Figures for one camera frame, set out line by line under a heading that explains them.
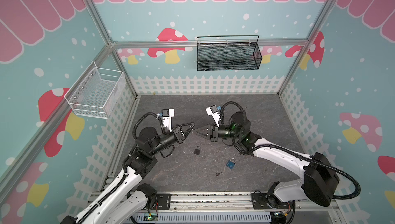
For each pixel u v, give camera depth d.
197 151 0.92
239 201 0.76
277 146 0.52
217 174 0.83
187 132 0.64
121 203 0.56
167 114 0.59
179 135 0.57
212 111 0.62
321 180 0.42
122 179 0.47
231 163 0.86
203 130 0.63
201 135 0.63
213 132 0.60
